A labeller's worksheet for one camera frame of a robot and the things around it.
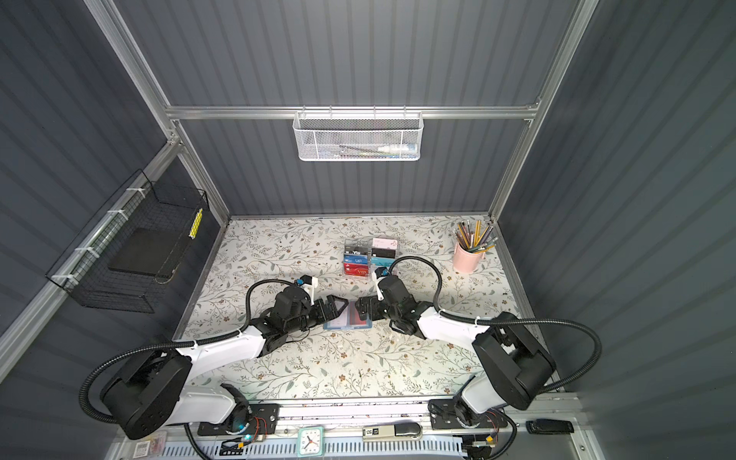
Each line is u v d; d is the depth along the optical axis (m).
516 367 0.43
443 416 0.74
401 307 0.68
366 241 1.12
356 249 1.00
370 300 0.77
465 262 0.99
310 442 0.69
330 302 0.77
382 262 0.99
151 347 0.46
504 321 0.48
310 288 0.80
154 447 0.69
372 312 0.77
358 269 0.99
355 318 0.91
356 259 0.99
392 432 0.68
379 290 0.71
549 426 0.68
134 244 0.73
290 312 0.68
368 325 0.89
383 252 0.99
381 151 0.90
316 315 0.76
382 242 0.99
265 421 0.72
